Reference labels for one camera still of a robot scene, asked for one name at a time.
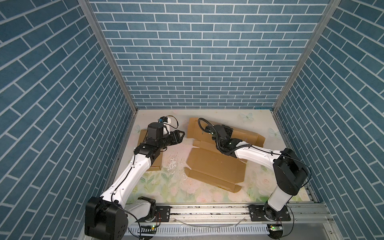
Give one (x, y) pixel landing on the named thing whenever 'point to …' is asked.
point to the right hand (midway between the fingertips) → (228, 124)
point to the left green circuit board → (148, 229)
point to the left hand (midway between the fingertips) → (181, 133)
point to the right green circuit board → (275, 228)
